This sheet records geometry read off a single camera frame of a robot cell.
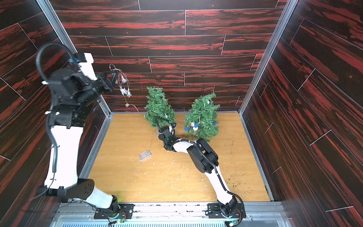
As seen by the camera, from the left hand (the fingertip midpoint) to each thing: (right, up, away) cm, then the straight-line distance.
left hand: (117, 72), depth 57 cm
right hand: (+15, -26, +47) cm, 56 cm away
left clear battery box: (+1, -42, +37) cm, 56 cm away
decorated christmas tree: (+38, -19, +24) cm, 48 cm away
